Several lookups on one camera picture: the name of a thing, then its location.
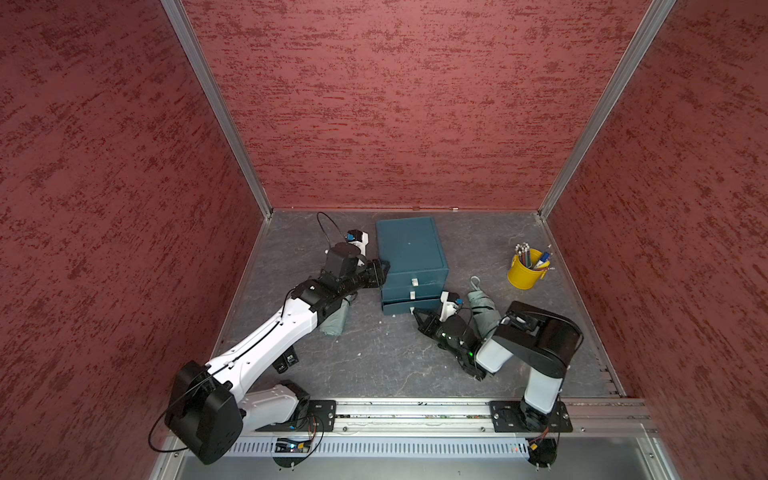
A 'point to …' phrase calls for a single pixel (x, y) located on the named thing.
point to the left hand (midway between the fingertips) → (381, 272)
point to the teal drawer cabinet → (417, 273)
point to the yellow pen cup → (522, 277)
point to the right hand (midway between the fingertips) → (412, 315)
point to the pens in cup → (523, 250)
